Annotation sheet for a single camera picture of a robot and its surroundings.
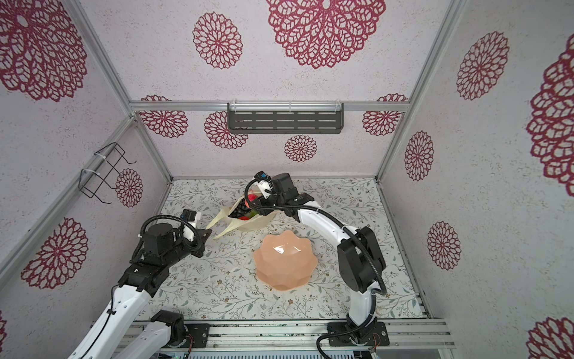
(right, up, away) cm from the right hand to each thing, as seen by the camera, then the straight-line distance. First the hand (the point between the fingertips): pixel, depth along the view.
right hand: (254, 198), depth 85 cm
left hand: (-14, -12, -8) cm, 20 cm away
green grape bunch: (-3, -7, +18) cm, 20 cm away
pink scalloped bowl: (+12, -25, +5) cm, 28 cm away
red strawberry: (-3, -7, -3) cm, 8 cm away
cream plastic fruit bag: (-6, -9, -6) cm, 13 cm away
